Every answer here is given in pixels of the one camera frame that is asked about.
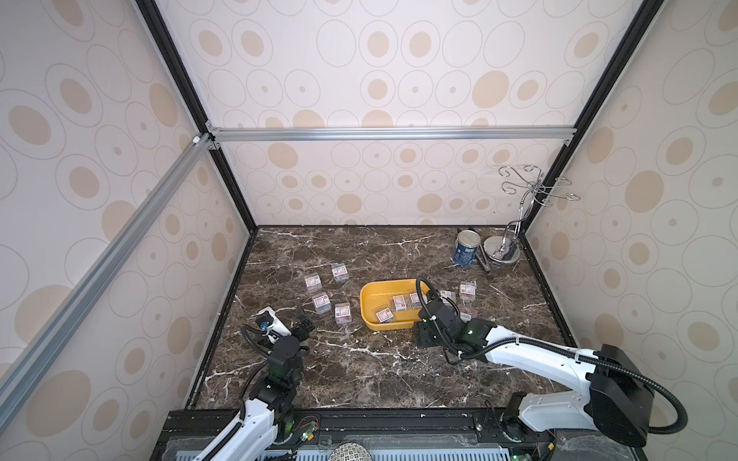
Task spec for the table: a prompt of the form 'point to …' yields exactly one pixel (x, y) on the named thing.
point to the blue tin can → (466, 247)
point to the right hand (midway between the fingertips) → (430, 326)
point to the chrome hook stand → (505, 249)
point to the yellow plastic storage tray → (390, 304)
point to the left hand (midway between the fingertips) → (297, 308)
